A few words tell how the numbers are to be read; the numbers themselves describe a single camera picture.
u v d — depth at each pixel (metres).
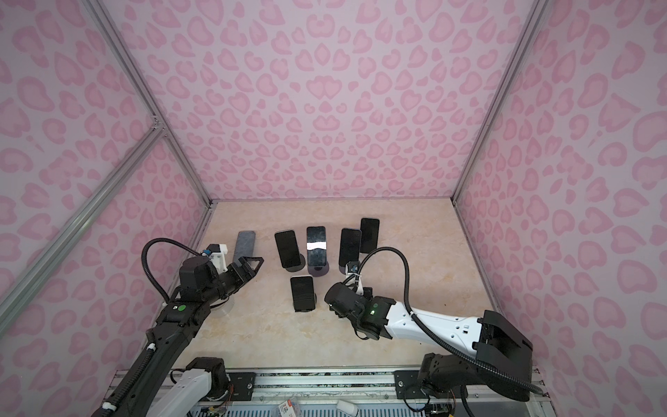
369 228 0.95
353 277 0.69
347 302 0.59
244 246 1.02
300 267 0.97
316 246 0.94
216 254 0.72
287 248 0.91
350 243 0.91
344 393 0.72
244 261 0.70
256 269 0.72
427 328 0.47
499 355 0.40
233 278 0.69
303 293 0.80
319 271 0.98
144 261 0.57
